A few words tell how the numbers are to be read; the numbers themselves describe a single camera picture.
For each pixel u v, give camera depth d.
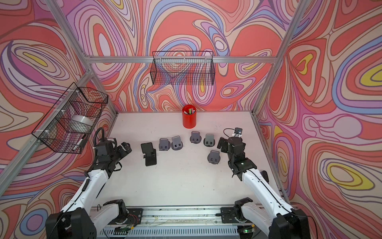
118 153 0.76
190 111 1.07
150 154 0.91
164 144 0.98
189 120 1.06
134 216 0.72
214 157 0.91
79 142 0.72
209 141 0.98
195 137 0.99
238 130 0.69
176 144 0.96
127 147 0.82
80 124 0.70
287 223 0.39
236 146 0.60
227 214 0.73
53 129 0.66
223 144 0.76
